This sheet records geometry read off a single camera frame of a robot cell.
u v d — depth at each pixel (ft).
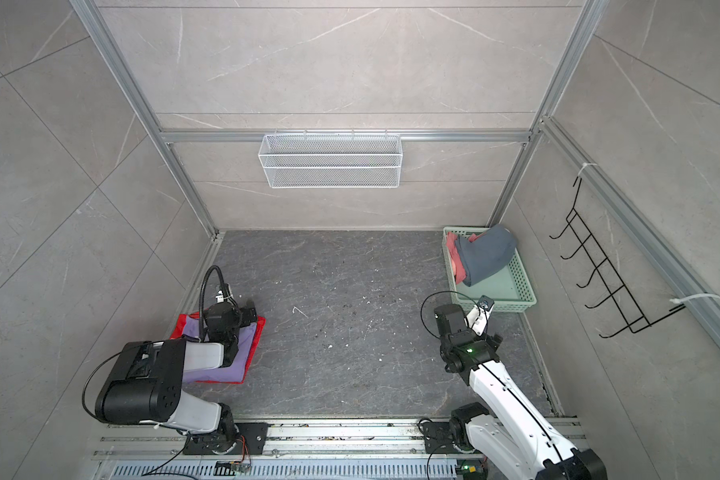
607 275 2.20
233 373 2.65
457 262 3.30
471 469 2.30
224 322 2.33
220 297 2.64
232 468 2.32
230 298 2.62
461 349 1.89
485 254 3.29
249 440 2.40
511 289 3.38
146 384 1.46
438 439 2.39
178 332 2.92
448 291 3.38
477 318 2.25
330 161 3.30
